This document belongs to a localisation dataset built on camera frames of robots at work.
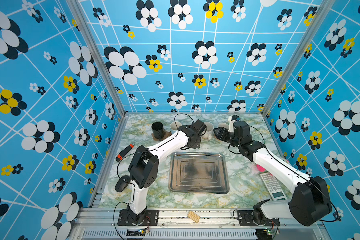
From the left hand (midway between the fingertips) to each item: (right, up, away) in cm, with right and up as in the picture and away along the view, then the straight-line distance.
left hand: (195, 143), depth 90 cm
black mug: (-25, +8, +9) cm, 27 cm away
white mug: (+10, +6, +7) cm, 13 cm away
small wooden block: (-2, -35, -16) cm, 38 cm away
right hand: (+12, +8, -6) cm, 16 cm away
